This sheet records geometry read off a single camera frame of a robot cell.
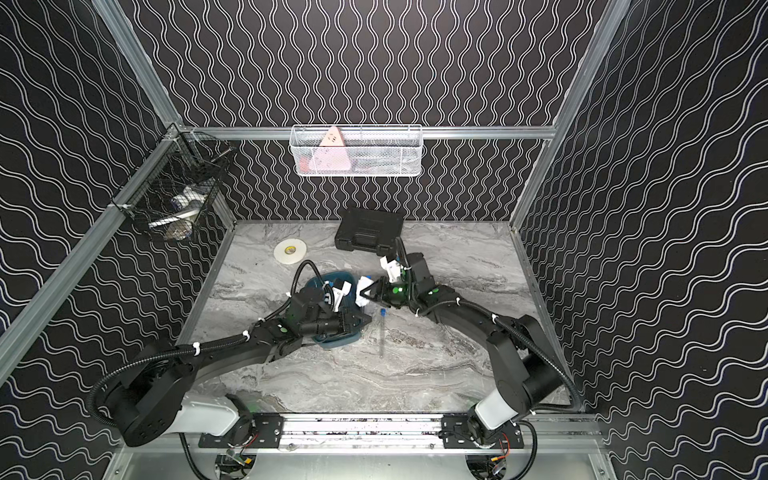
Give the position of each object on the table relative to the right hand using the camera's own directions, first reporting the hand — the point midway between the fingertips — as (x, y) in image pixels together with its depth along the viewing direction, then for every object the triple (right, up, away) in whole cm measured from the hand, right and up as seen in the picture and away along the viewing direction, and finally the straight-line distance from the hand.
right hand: (363, 293), depth 83 cm
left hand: (+3, -6, -6) cm, 8 cm away
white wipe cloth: (0, +3, 0) cm, 3 cm away
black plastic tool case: (-3, +20, +27) cm, 34 cm away
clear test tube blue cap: (+2, +5, 0) cm, 5 cm away
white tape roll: (-29, +12, +28) cm, 42 cm away
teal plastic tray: (-8, +4, -6) cm, 11 cm away
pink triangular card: (-11, +40, +8) cm, 42 cm away
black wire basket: (-61, +31, +9) cm, 69 cm away
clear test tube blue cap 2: (+5, -9, +12) cm, 15 cm away
